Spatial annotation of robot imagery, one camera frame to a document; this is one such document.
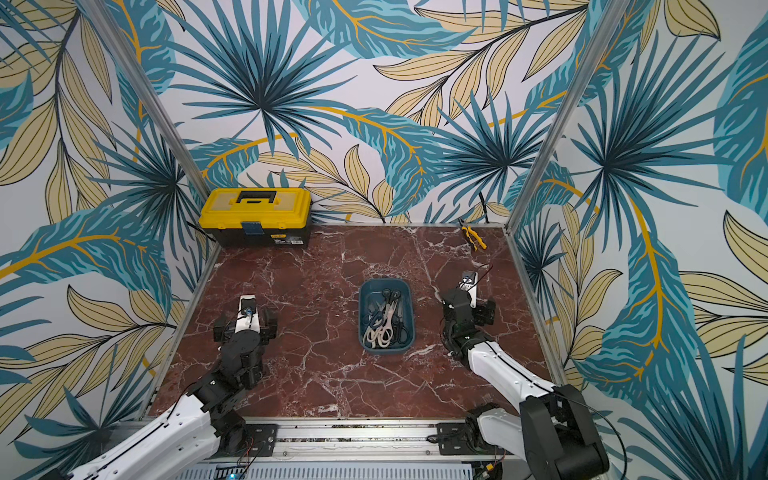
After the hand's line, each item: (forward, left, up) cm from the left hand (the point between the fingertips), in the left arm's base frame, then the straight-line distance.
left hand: (243, 314), depth 78 cm
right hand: (+9, -63, -3) cm, 64 cm away
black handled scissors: (+3, -42, -14) cm, 44 cm away
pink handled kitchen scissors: (+1, -38, -12) cm, 40 cm away
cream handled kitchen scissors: (+1, -33, -12) cm, 35 cm away
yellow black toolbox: (+36, +7, 0) cm, 37 cm away
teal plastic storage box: (+15, -32, -12) cm, 37 cm away
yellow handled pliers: (+42, -71, -15) cm, 84 cm away
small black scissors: (+15, -39, -13) cm, 44 cm away
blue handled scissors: (+6, -33, -12) cm, 36 cm away
